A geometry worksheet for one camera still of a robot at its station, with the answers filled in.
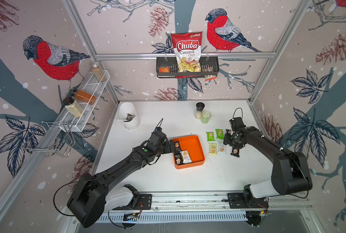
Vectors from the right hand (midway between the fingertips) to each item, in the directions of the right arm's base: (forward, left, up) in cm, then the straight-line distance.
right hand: (227, 141), depth 91 cm
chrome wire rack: (-15, +87, +24) cm, 91 cm away
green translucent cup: (+22, +11, -2) cm, 25 cm away
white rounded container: (+18, +69, +2) cm, 71 cm away
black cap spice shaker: (+24, +16, +6) cm, 30 cm away
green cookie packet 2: (+7, +3, -3) cm, 8 cm away
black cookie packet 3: (-12, +30, -2) cm, 33 cm away
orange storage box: (0, +22, -5) cm, 22 cm away
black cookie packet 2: (-6, +32, -1) cm, 32 cm away
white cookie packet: (-3, +2, -5) cm, 6 cm away
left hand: (-6, +35, +6) cm, 36 cm away
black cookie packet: (-6, -5, -4) cm, 9 cm away
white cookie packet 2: (-11, +26, -3) cm, 28 cm away
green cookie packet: (+5, +9, -4) cm, 11 cm away
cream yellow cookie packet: (-4, +9, -5) cm, 11 cm away
